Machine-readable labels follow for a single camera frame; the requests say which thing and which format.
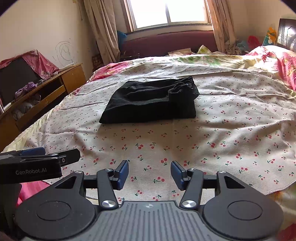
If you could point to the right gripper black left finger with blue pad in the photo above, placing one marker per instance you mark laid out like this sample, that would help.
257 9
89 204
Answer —
67 208

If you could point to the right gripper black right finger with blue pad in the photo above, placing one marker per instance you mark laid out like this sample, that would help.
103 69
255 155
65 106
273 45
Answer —
228 207

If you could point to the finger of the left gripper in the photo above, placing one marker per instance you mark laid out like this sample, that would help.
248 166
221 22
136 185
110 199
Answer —
65 157
24 153

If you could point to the black pants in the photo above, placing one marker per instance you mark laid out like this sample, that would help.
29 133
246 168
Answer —
142 102

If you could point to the television with pink cover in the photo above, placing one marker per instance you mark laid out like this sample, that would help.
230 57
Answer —
23 71

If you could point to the cherry print white cloth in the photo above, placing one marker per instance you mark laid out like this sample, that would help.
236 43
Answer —
175 129

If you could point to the floral pink yellow bedsheet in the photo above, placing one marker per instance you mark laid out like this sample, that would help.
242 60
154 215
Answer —
272 62

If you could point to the left beige curtain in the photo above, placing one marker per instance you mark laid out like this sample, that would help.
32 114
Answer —
102 20

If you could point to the beige curtain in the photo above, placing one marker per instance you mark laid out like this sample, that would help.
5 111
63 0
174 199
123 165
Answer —
223 26
102 20

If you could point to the maroon sofa bench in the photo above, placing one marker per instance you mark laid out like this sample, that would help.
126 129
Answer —
161 44

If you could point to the window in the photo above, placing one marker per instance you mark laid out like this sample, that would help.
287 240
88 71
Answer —
155 14

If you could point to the clutter pile by headboard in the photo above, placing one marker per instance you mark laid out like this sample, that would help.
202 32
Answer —
246 46

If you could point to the dark wooden headboard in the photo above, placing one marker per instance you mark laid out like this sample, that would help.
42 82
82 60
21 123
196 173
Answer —
287 34

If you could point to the right beige curtain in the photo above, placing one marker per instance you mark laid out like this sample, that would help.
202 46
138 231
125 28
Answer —
223 26

